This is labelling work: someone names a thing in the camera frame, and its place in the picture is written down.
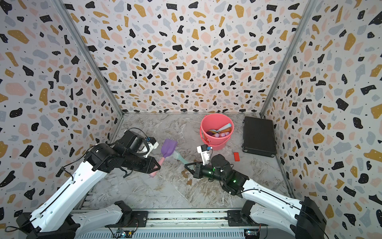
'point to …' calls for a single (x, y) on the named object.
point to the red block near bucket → (236, 156)
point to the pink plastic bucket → (216, 129)
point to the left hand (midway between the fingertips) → (159, 167)
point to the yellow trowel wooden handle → (227, 130)
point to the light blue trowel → (226, 126)
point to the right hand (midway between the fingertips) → (185, 167)
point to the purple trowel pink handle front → (168, 148)
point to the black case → (258, 136)
